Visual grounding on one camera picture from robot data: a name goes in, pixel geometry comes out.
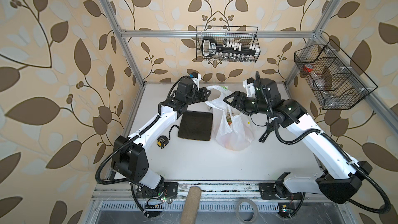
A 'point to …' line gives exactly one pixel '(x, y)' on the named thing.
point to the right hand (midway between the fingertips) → (229, 103)
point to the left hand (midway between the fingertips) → (213, 90)
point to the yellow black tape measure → (163, 140)
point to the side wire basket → (337, 81)
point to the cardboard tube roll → (190, 208)
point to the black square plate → (196, 125)
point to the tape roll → (237, 206)
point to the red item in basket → (308, 68)
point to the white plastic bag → (233, 129)
